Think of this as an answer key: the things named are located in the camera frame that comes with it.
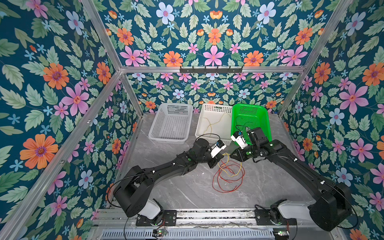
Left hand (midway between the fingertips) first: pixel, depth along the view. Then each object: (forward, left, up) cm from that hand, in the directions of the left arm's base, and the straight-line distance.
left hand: (224, 154), depth 79 cm
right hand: (0, -6, +1) cm, 6 cm away
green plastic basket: (+39, -25, -15) cm, 49 cm away
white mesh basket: (+37, +33, -14) cm, 51 cm away
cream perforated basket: (+28, -4, -15) cm, 32 cm away
